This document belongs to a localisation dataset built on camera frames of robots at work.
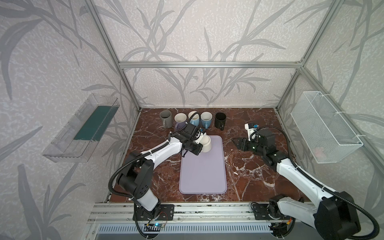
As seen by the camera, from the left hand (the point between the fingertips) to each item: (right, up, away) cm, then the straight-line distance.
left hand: (202, 144), depth 88 cm
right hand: (+19, +6, -6) cm, 21 cm away
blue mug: (+3, +16, +16) cm, 23 cm away
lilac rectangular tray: (+2, -17, -1) cm, 17 cm away
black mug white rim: (+12, +15, +14) cm, 24 cm away
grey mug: (-25, +17, +14) cm, 34 cm away
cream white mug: (+2, +2, -2) cm, 3 cm away
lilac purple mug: (-16, +15, +17) cm, 27 cm away
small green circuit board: (-22, -36, -18) cm, 46 cm away
